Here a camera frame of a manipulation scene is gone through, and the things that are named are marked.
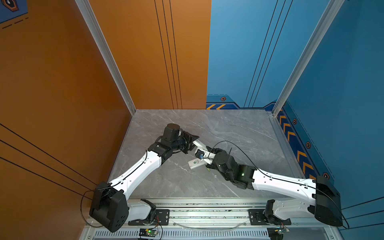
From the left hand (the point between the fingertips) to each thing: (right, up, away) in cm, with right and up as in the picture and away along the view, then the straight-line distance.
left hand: (201, 136), depth 76 cm
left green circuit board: (-26, -46, -6) cm, 53 cm away
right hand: (+3, -5, -2) cm, 6 cm away
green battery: (+3, -14, -10) cm, 18 cm away
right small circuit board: (+37, -44, -7) cm, 58 cm away
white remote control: (-3, -18, +14) cm, 23 cm away
